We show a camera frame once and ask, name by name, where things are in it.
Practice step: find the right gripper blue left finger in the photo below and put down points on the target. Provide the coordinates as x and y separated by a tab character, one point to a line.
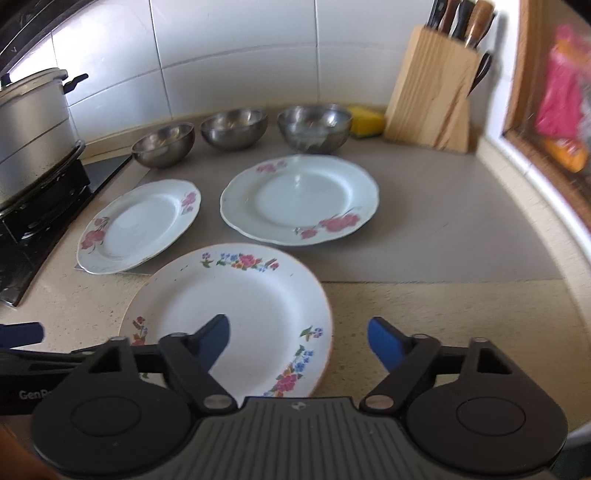
200	349

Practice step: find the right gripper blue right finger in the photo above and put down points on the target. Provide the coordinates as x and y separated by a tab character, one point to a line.
399	352

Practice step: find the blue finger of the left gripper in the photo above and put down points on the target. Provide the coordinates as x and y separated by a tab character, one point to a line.
18	335

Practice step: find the white plate colourful flowers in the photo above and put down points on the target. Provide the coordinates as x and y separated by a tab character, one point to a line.
279	316

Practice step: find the small white plate pink flowers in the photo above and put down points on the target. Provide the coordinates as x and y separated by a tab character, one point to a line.
137	226

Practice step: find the large white plate pink flowers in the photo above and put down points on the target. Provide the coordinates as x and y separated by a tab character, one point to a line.
300	200

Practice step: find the steel bowl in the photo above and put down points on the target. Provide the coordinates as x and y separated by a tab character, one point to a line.
315	129
164	147
234	130

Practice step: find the person left hand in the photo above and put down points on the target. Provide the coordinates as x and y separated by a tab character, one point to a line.
17	463

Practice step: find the black gas stove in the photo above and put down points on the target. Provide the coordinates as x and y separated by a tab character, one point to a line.
33	224

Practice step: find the aluminium pressure cooker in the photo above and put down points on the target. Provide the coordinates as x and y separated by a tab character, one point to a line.
37	133

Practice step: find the yellow green sponge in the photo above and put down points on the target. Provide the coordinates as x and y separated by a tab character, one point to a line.
366	122

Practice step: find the wooden knife block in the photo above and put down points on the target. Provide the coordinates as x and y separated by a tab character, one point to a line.
430	104

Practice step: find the black range hood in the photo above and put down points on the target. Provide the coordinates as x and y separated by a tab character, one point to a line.
26	22

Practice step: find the black scissors handle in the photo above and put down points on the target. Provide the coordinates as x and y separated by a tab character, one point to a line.
483	69

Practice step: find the brown handled knife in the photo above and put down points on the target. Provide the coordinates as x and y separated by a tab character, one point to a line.
449	16

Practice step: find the black handled knife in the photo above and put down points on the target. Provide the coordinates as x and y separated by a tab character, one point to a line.
437	13

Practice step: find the wooden ribbed handle knife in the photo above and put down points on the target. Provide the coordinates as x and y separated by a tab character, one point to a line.
479	23

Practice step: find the dark handled knife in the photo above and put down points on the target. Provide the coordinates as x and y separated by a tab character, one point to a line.
463	14

